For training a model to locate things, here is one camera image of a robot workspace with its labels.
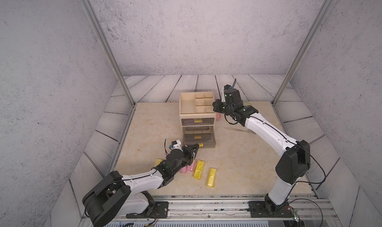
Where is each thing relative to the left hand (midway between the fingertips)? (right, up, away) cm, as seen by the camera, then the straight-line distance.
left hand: (202, 147), depth 78 cm
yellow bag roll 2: (+5, -18, +4) cm, 19 cm away
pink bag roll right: (-6, -13, +7) cm, 16 cm away
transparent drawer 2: (-5, +13, +6) cm, 15 cm away
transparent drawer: (+1, +4, +15) cm, 16 cm away
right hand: (+6, +23, +5) cm, 25 cm away
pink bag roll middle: (-10, -14, +6) cm, 19 cm away
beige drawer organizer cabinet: (-3, +17, +3) cm, 17 cm away
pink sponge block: (+8, +16, +3) cm, 18 cm away
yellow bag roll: (-3, -16, +5) cm, 17 cm away
